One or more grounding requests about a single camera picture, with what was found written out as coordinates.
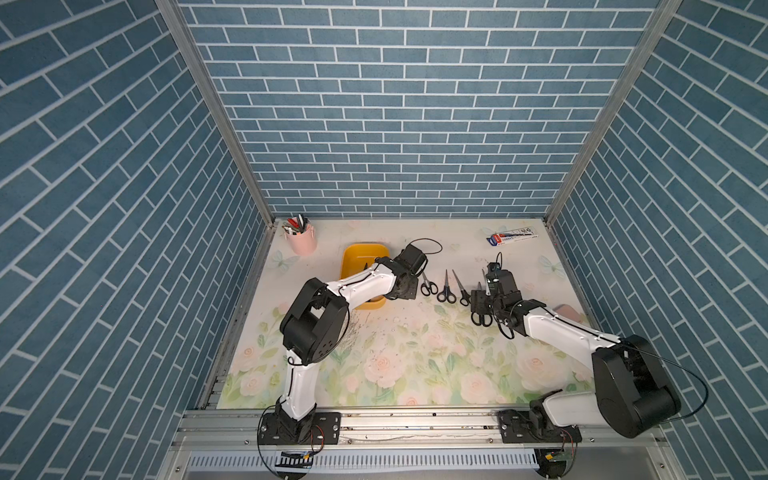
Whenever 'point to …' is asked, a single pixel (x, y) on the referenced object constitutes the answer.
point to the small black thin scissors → (465, 296)
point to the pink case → (568, 312)
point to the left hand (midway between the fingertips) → (411, 293)
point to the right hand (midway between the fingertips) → (484, 296)
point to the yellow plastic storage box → (359, 256)
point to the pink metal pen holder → (305, 243)
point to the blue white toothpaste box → (512, 236)
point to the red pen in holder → (294, 223)
